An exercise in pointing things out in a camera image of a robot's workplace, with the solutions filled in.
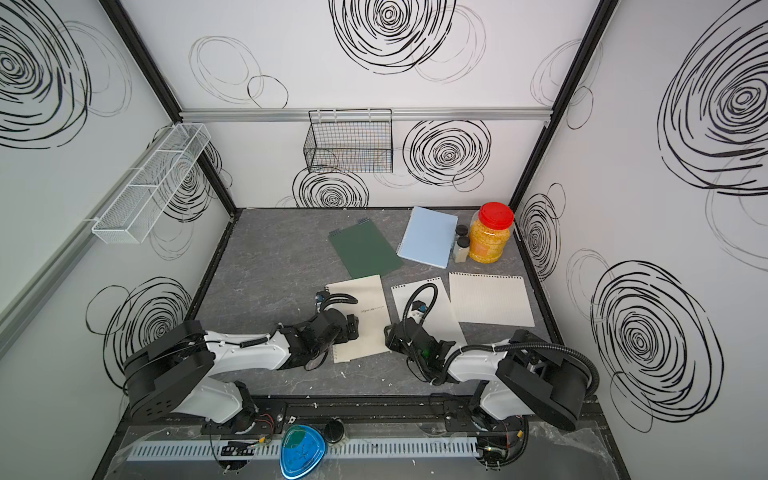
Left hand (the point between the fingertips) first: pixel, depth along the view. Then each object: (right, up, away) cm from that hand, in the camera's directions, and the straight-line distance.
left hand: (350, 326), depth 88 cm
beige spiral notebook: (+7, 0, -1) cm, 7 cm away
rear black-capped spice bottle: (+36, +29, +13) cm, 48 cm away
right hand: (+11, -2, -2) cm, 11 cm away
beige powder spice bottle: (+36, +23, +11) cm, 44 cm away
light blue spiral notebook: (+27, +27, +27) cm, 46 cm away
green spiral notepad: (+2, +22, +20) cm, 30 cm away
